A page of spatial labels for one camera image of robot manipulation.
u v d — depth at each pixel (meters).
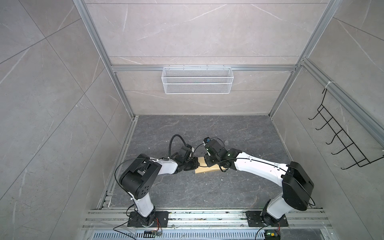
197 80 1.01
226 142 1.03
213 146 0.64
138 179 0.47
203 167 0.94
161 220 0.73
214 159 0.64
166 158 0.63
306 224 0.74
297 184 0.42
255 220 0.73
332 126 0.71
